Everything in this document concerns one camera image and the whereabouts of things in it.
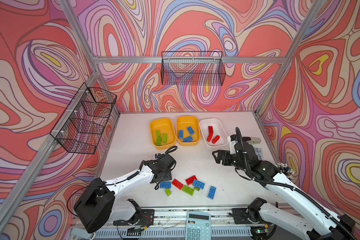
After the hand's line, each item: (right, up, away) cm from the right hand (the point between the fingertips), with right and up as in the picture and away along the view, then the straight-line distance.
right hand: (220, 156), depth 77 cm
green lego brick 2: (-17, -20, +7) cm, 27 cm away
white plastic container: (+3, +12, +30) cm, 32 cm away
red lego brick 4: (-15, -15, +7) cm, 23 cm away
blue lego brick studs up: (-14, +13, +30) cm, 35 cm away
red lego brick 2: (-1, +8, +26) cm, 27 cm away
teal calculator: (-12, -31, -7) cm, 34 cm away
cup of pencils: (+32, -6, -3) cm, 32 cm away
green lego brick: (-36, +6, +25) cm, 44 cm away
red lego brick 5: (-22, -17, +6) cm, 28 cm away
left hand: (-29, -13, +9) cm, 33 cm away
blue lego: (-11, -16, +4) cm, 20 cm away
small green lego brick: (-28, -20, +4) cm, 34 cm away
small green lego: (-37, +11, +27) cm, 47 cm away
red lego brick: (+1, +13, +30) cm, 33 cm away
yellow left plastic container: (-34, +11, +29) cm, 46 cm away
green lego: (-12, -19, +5) cm, 23 cm away
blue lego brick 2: (-4, -20, +3) cm, 21 cm away
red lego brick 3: (+3, +7, +25) cm, 26 cm away
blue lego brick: (-29, -17, +6) cm, 34 cm away
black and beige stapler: (+27, +6, +22) cm, 35 cm away
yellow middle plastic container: (-19, +8, +28) cm, 35 cm away
